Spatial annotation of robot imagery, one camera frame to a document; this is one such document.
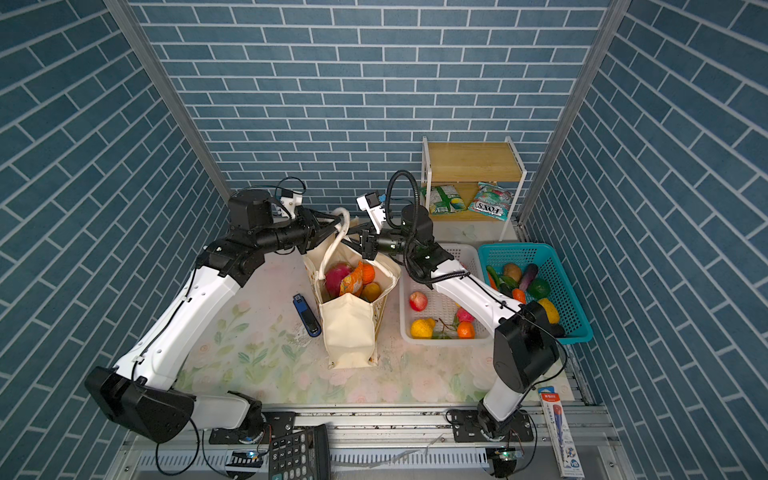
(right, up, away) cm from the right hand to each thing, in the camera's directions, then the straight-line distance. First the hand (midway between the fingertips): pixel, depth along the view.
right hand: (335, 235), depth 68 cm
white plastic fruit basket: (+29, -23, +27) cm, 46 cm away
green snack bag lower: (+30, +14, +33) cm, 47 cm away
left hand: (+2, +3, -1) cm, 4 cm away
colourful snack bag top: (+2, -13, +14) cm, 19 cm away
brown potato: (+54, -11, +33) cm, 65 cm away
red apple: (+21, -20, +23) cm, 37 cm away
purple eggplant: (+61, -12, +33) cm, 70 cm away
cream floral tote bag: (+3, -21, +3) cm, 22 cm away
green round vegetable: (+60, -16, +25) cm, 67 cm away
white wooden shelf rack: (+35, +23, +23) cm, 48 cm away
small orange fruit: (+34, -27, +16) cm, 46 cm away
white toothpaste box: (+54, -49, +3) cm, 74 cm away
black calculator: (-8, -51, 0) cm, 51 cm away
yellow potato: (+7, -16, +19) cm, 25 cm away
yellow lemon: (+22, -26, +16) cm, 38 cm away
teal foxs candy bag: (+47, +13, +34) cm, 59 cm away
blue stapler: (-11, -26, +19) cm, 34 cm away
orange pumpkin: (+5, -11, +24) cm, 27 cm away
